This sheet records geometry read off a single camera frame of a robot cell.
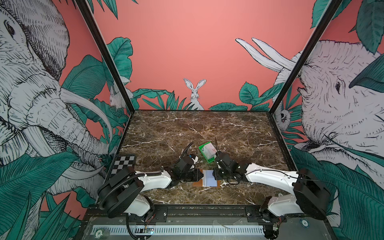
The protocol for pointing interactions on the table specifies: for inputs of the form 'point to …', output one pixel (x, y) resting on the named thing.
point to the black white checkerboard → (121, 162)
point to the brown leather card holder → (207, 180)
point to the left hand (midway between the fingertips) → (205, 174)
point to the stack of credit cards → (209, 151)
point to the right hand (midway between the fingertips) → (211, 173)
